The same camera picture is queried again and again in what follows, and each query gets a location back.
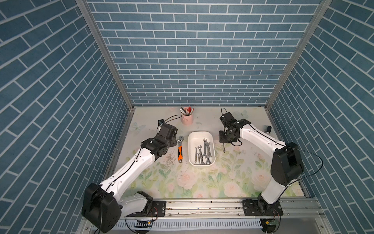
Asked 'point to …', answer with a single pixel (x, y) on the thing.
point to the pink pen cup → (187, 120)
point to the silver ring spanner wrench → (196, 161)
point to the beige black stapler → (269, 129)
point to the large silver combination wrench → (208, 154)
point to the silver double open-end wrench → (201, 157)
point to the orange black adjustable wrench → (180, 148)
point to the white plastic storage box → (196, 138)
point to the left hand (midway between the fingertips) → (174, 138)
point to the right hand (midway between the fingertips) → (222, 139)
